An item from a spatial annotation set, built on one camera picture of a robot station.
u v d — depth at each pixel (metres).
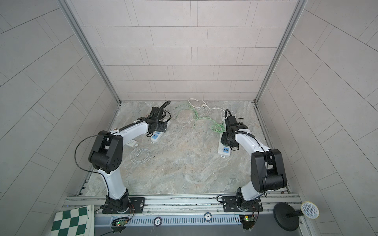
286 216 0.67
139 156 0.87
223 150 0.88
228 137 0.63
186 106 1.15
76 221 0.66
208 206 0.72
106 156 0.49
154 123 0.71
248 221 0.68
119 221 0.64
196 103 1.16
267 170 0.45
